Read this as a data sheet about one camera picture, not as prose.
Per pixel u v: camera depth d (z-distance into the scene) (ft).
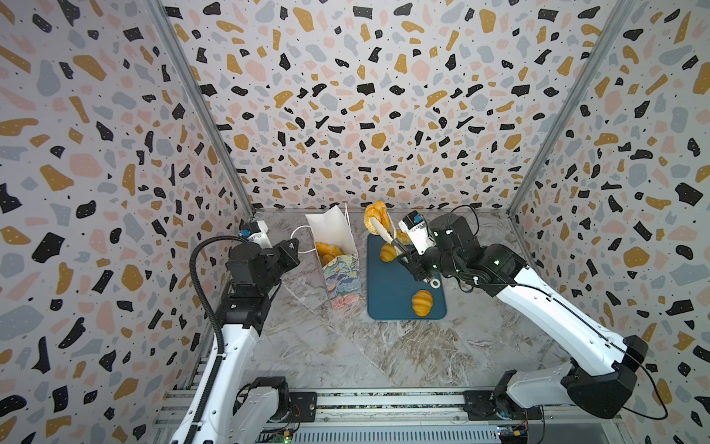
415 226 1.92
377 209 2.40
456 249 1.62
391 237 2.27
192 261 1.67
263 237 2.09
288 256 2.06
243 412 1.80
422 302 2.95
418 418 2.40
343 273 2.63
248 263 1.67
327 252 3.06
